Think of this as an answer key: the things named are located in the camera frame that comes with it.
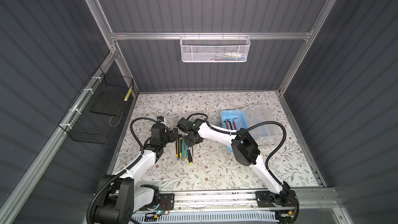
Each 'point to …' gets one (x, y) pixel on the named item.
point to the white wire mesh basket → (214, 48)
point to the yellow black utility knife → (179, 146)
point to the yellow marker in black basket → (128, 94)
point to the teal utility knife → (184, 148)
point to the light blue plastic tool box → (235, 120)
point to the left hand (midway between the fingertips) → (169, 130)
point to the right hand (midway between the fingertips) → (192, 143)
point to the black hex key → (230, 124)
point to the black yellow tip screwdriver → (189, 157)
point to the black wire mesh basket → (96, 114)
